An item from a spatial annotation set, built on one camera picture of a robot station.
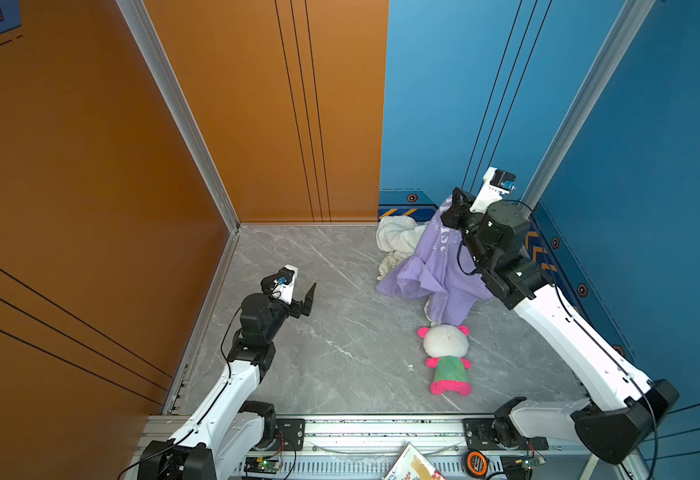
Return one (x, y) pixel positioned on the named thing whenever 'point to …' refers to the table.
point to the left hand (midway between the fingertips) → (297, 276)
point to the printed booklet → (412, 465)
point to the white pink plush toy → (447, 343)
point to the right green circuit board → (528, 463)
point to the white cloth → (399, 233)
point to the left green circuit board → (261, 465)
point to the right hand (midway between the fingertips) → (449, 188)
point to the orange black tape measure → (475, 464)
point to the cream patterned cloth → (390, 261)
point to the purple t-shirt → (440, 270)
